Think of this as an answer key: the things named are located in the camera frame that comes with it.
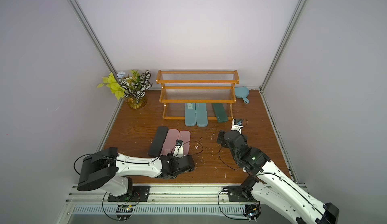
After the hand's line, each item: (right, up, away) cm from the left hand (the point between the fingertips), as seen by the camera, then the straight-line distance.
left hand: (188, 158), depth 83 cm
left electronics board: (-30, -22, -12) cm, 39 cm away
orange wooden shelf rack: (+5, +36, +32) cm, 48 cm away
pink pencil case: (-2, +10, +9) cm, 14 cm away
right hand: (+21, +18, -9) cm, 29 cm away
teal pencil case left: (0, +23, +17) cm, 28 cm away
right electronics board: (+32, -20, -14) cm, 40 cm away
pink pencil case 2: (-11, +6, +6) cm, 14 cm away
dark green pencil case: (+22, +25, +20) cm, 39 cm away
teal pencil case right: (+8, +23, +17) cm, 30 cm away
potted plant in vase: (-35, +41, +6) cm, 54 cm away
